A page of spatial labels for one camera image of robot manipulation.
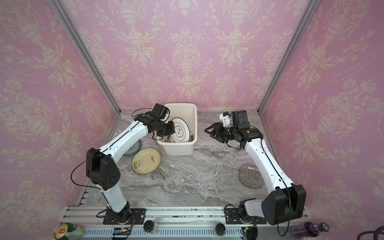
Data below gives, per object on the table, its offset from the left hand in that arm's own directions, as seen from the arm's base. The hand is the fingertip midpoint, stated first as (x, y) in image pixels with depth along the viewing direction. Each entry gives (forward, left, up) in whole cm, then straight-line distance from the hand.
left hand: (176, 131), depth 86 cm
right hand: (-6, -18, +8) cm, 21 cm away
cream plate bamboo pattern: (-10, +19, -17) cm, 28 cm away
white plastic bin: (+19, -6, -4) cm, 21 cm away
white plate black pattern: (+3, -3, -6) cm, 7 cm away
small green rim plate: (+4, +6, -14) cm, 16 cm away
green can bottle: (-47, +41, -10) cm, 63 cm away
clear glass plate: (-18, -44, -18) cm, 51 cm away
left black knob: (-45, +8, -7) cm, 46 cm away
